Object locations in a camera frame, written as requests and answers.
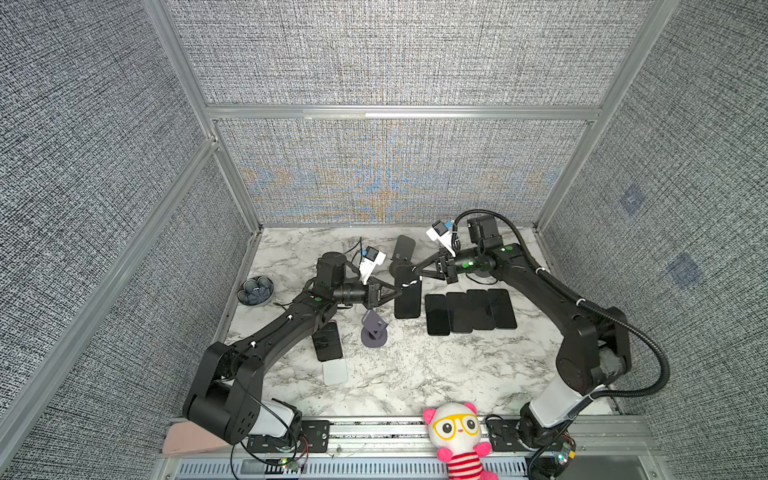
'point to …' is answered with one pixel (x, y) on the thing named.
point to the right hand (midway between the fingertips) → (417, 271)
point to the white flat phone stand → (334, 372)
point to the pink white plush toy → (455, 428)
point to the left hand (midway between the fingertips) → (399, 293)
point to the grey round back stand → (488, 280)
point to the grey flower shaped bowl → (256, 291)
